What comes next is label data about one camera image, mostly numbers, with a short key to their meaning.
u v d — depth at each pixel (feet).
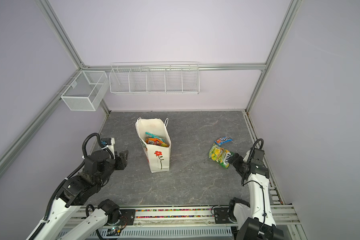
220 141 3.28
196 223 2.42
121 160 1.96
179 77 3.45
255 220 1.34
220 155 3.01
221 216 2.43
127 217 2.42
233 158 2.47
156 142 2.78
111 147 1.96
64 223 1.43
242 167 2.18
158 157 2.52
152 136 2.91
